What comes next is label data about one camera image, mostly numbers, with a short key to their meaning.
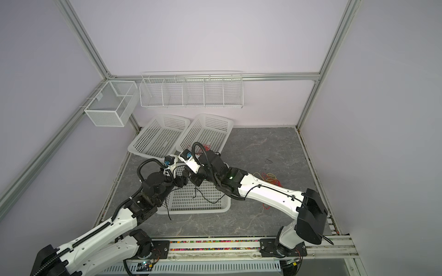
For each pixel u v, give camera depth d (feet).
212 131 3.91
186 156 1.92
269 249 2.42
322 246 2.47
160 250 2.42
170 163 2.08
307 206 1.42
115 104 3.17
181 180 2.23
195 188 3.00
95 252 1.50
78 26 2.43
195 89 3.23
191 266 2.32
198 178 2.08
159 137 3.79
